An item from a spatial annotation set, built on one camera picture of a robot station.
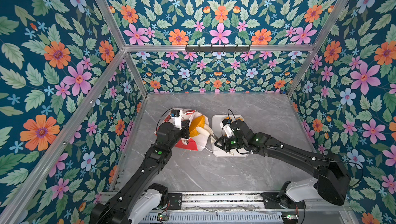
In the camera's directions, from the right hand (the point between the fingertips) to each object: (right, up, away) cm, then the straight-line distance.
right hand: (215, 142), depth 77 cm
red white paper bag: (-9, +6, +6) cm, 12 cm away
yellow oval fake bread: (-10, +10, +10) cm, 17 cm away
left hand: (-13, +13, -2) cm, 18 cm away
